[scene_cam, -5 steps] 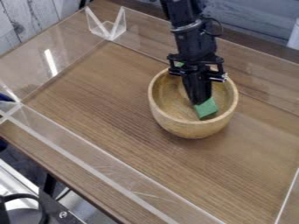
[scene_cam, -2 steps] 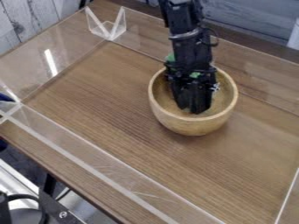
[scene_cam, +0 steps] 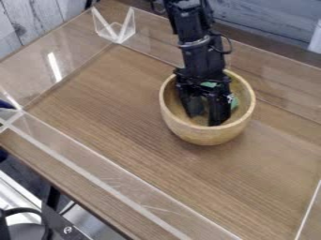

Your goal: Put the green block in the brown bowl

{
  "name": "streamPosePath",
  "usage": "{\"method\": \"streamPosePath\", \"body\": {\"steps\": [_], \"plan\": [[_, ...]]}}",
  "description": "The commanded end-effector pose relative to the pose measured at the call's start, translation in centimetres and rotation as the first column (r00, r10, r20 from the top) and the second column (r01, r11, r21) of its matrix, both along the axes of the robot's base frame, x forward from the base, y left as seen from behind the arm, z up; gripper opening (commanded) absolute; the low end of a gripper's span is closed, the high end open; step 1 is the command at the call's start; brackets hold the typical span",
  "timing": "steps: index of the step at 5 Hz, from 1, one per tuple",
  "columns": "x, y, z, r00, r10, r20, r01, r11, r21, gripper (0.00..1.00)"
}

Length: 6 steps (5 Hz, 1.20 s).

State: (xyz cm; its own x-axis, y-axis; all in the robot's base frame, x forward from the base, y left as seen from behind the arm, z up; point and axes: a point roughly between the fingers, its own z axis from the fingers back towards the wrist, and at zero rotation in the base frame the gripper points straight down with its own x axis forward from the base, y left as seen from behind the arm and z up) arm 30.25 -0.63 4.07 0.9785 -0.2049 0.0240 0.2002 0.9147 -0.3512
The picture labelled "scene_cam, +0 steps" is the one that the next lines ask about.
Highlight light wooden bowl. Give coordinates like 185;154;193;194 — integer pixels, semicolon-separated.
158;69;257;145

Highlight green rectangular block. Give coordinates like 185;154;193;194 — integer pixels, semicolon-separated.
201;82;240;111

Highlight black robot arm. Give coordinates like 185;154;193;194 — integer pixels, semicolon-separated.
165;0;233;127

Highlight blue object at left edge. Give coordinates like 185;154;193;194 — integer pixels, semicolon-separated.
0;99;15;163

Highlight black cable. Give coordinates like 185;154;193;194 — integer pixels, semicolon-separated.
0;207;54;240

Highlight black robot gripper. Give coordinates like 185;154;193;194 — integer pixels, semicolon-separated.
175;34;232;127

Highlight black table leg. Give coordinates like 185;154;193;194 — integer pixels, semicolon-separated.
47;187;62;210

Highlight black metal bracket with screw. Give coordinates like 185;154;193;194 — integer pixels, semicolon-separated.
42;205;93;240

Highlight clear acrylic tray walls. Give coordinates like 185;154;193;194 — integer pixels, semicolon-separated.
0;0;321;240

